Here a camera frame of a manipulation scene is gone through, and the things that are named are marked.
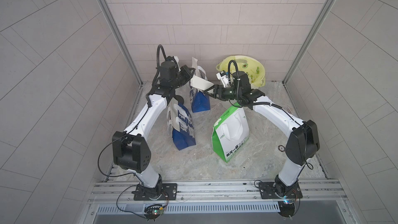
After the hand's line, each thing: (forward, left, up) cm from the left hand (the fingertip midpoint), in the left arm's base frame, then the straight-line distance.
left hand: (198, 67), depth 77 cm
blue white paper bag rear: (-8, -1, -17) cm, 19 cm away
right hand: (-10, -5, -8) cm, 14 cm away
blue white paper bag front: (-25, +8, -16) cm, 30 cm away
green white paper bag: (-27, -16, -18) cm, 36 cm away
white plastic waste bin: (+12, -34, -11) cm, 38 cm away
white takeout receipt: (-6, -1, -6) cm, 8 cm away
